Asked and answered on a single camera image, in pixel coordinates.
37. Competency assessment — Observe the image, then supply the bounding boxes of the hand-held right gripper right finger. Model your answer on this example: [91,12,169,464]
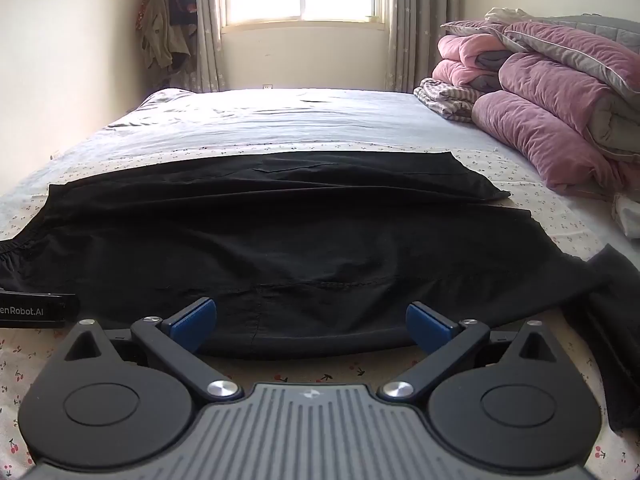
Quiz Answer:
[377,301,557,404]

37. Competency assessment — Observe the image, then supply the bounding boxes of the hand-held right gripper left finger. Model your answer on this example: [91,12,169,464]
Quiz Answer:
[64,297,241,404]

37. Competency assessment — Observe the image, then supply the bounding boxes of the black pants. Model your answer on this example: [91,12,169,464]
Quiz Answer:
[0,150,640,432]

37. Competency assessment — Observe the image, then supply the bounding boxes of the bed with cherry print sheet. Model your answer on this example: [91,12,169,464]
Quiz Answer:
[0,87,640,480]

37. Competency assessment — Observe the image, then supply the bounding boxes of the pale blue bed sheet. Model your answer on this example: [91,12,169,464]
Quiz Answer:
[92,87,506,162]

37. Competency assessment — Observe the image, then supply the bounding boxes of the striped folded cloth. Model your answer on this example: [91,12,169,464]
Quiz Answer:
[413,77,482,122]

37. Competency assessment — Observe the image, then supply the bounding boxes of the white cloth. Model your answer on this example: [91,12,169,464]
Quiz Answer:
[611,193,640,239]

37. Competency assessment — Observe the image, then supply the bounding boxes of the large pink grey folded quilt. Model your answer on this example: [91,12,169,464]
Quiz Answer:
[471,21,640,202]

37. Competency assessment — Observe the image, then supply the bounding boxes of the small pink grey folded quilt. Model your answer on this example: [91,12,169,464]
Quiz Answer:
[432,20,512,93]

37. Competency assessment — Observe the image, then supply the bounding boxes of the grey patterned curtain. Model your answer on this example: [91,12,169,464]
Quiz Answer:
[382,0,463,93]
[187,0,228,93]

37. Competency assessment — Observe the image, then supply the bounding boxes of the hanging clothes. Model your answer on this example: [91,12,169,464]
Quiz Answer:
[135,0,199,73]

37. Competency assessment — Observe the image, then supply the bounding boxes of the cream cloth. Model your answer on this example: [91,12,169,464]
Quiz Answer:
[484,7,532,25]

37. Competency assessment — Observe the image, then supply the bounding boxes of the grey quilted blanket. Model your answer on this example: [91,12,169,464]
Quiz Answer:
[537,14,640,56]

